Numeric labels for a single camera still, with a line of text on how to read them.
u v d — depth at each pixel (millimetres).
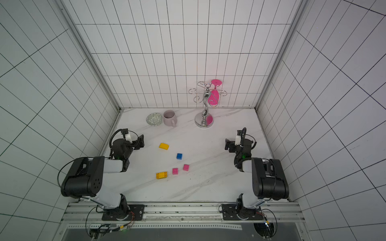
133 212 716
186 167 866
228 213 726
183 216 727
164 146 981
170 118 1039
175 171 861
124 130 777
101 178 503
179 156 926
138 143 794
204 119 1104
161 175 839
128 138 811
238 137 829
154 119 1102
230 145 854
